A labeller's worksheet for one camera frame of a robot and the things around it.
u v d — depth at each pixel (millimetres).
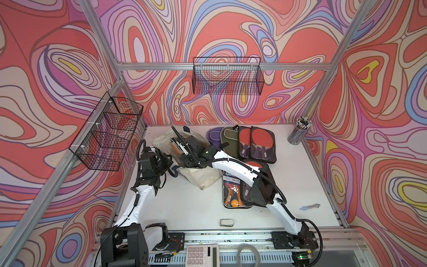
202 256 687
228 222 762
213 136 1113
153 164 660
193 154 654
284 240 733
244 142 1052
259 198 539
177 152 904
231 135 1091
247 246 699
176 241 730
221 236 767
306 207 822
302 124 960
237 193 860
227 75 960
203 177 846
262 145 1054
